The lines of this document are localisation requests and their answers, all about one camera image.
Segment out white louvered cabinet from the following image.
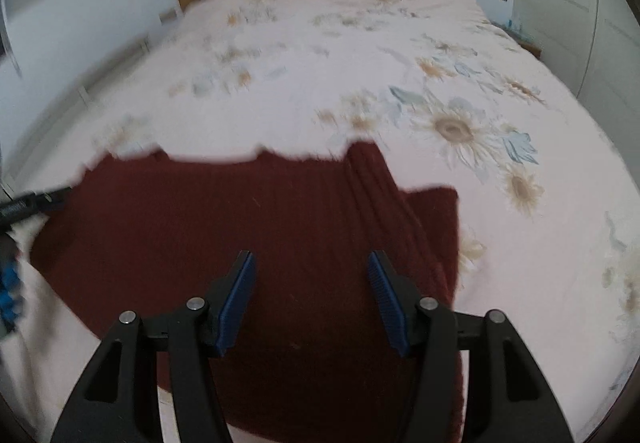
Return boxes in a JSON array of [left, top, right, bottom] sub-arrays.
[[10, 35, 151, 158]]

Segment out bed with floral duvet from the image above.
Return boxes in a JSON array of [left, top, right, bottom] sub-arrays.
[[0, 0, 640, 443]]

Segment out dark red knit sweater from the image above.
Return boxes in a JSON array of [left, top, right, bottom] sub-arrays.
[[30, 141, 463, 443]]

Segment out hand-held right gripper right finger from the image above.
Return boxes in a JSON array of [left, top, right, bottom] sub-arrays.
[[368, 250, 576, 443]]

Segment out person's left hand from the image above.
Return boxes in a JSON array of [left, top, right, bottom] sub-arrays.
[[0, 233, 23, 334]]

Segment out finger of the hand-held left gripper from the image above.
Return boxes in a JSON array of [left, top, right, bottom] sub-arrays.
[[30, 186, 71, 212]]

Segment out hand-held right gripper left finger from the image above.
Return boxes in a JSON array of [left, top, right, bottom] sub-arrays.
[[50, 250, 258, 443]]

